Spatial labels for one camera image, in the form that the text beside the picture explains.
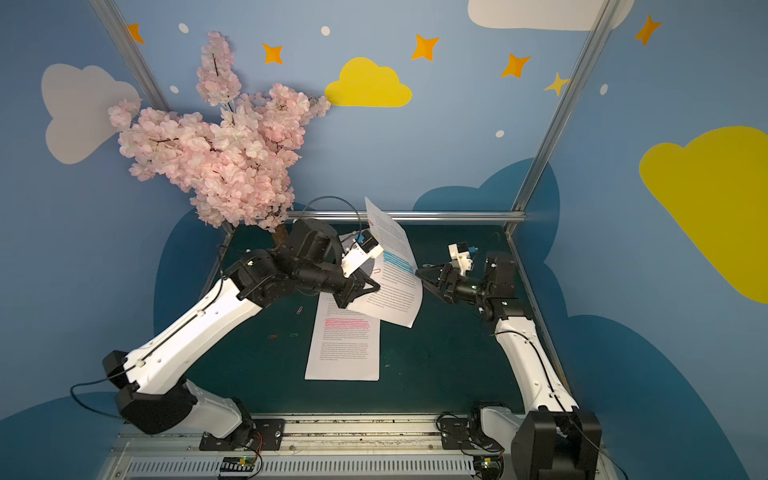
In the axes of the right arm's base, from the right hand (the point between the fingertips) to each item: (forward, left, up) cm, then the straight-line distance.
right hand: (425, 277), depth 74 cm
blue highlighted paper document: (-7, +6, +1) cm, 9 cm away
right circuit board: (-35, -18, -29) cm, 49 cm away
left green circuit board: (-39, +44, -28) cm, 66 cm away
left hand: (-7, +11, +8) cm, 16 cm away
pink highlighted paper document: (-8, +22, -27) cm, 36 cm away
